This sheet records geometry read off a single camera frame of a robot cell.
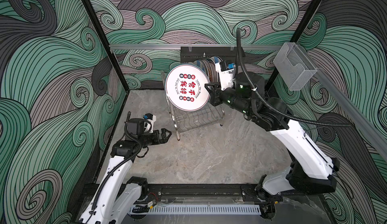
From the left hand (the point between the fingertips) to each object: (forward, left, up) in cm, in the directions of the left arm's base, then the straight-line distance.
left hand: (164, 132), depth 75 cm
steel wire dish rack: (+17, -9, -14) cm, 24 cm away
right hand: (+5, -19, +29) cm, 35 cm away
